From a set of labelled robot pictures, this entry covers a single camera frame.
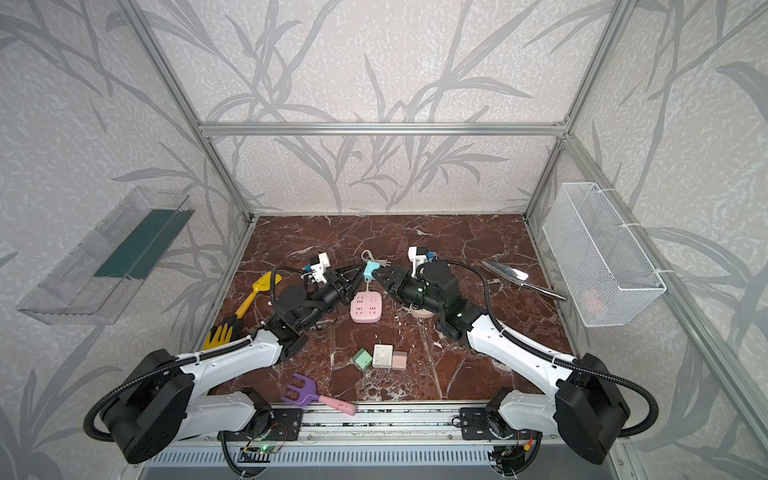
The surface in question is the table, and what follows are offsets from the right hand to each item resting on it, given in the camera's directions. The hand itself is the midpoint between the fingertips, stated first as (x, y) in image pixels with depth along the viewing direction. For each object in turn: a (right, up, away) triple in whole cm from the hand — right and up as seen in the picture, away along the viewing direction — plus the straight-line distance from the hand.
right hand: (374, 267), depth 72 cm
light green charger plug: (-4, -26, +11) cm, 29 cm away
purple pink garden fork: (-18, -34, +5) cm, 38 cm away
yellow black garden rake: (-46, -21, +14) cm, 52 cm away
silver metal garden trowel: (+46, -6, +30) cm, 55 cm away
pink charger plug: (+6, -27, +11) cm, 30 cm away
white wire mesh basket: (+49, -1, -11) cm, 50 cm away
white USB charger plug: (+1, -26, +10) cm, 28 cm away
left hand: (-1, +2, 0) cm, 2 cm away
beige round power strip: (+13, -16, +19) cm, 28 cm away
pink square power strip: (-5, -14, +20) cm, 25 cm away
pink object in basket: (+54, -9, 0) cm, 54 cm away
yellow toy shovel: (-40, -8, +26) cm, 49 cm away
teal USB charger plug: (-1, 0, +2) cm, 2 cm away
